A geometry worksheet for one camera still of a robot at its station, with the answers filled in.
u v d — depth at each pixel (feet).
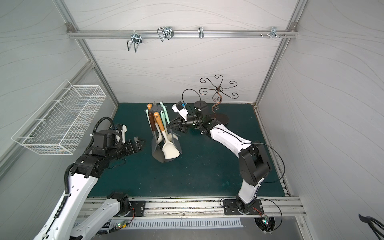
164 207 2.46
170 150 2.64
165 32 2.51
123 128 2.13
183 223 2.31
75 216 1.39
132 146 2.02
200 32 2.57
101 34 2.58
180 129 2.24
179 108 2.17
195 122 2.25
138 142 2.10
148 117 2.14
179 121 2.23
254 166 1.52
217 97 3.02
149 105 2.13
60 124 2.26
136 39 2.57
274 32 2.50
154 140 2.63
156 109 2.12
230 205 2.46
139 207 2.42
